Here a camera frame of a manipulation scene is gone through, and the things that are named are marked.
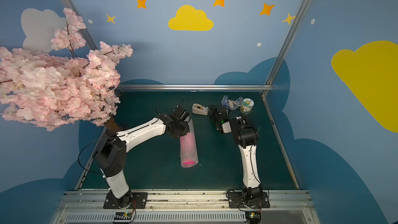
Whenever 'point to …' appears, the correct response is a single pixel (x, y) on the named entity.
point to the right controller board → (253, 217)
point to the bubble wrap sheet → (189, 156)
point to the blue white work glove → (232, 104)
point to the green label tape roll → (247, 105)
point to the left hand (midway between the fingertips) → (188, 129)
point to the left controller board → (123, 215)
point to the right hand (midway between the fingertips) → (211, 104)
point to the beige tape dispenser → (199, 109)
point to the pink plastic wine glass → (188, 150)
